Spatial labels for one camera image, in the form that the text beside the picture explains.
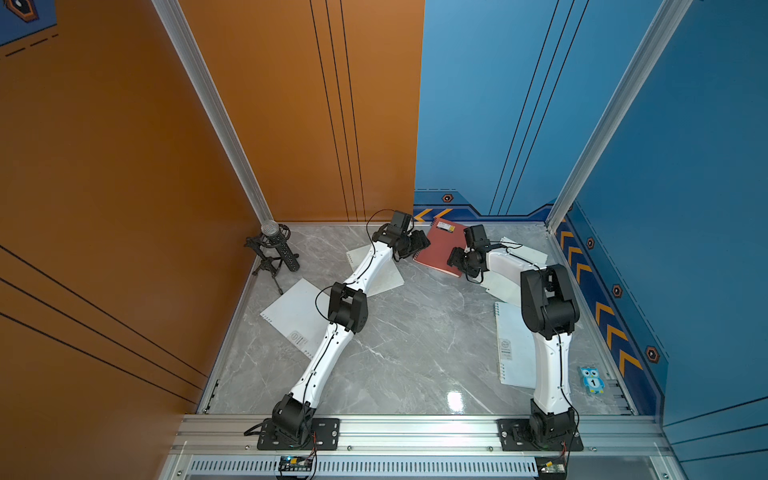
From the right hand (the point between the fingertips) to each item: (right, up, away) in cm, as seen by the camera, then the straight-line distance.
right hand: (453, 263), depth 107 cm
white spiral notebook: (+15, -24, -19) cm, 34 cm away
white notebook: (-23, -5, -5) cm, 24 cm away
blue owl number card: (+33, -32, -27) cm, 53 cm away
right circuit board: (+16, -48, -36) cm, 62 cm away
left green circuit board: (-45, -47, -36) cm, 74 cm away
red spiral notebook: (-3, +9, +1) cm, 10 cm away
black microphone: (-60, +5, -12) cm, 61 cm away
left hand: (-9, +8, +3) cm, 12 cm away
